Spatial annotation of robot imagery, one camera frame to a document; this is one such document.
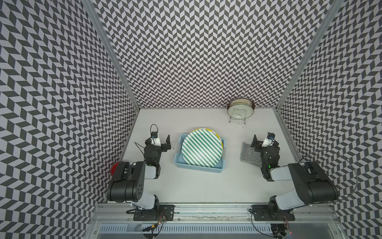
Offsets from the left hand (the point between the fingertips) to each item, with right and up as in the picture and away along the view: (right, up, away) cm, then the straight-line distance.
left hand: (161, 136), depth 91 cm
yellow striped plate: (+32, -5, 0) cm, 32 cm away
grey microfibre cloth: (+55, -12, +1) cm, 56 cm away
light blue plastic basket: (+12, -17, 0) cm, 20 cm away
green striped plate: (+25, -7, 0) cm, 26 cm away
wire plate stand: (+54, +14, +19) cm, 59 cm away
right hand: (+62, -1, -1) cm, 62 cm away
